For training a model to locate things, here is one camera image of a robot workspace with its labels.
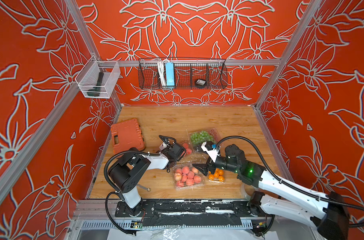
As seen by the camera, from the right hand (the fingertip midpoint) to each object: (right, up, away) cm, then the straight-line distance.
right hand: (196, 155), depth 70 cm
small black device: (+5, +42, +25) cm, 49 cm away
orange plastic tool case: (-44, +7, +26) cm, 52 cm away
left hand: (-15, -5, +26) cm, 30 cm away
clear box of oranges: (+14, -15, +11) cm, 23 cm away
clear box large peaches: (-4, -14, +10) cm, 17 cm away
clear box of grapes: (+4, +6, +22) cm, 23 cm away
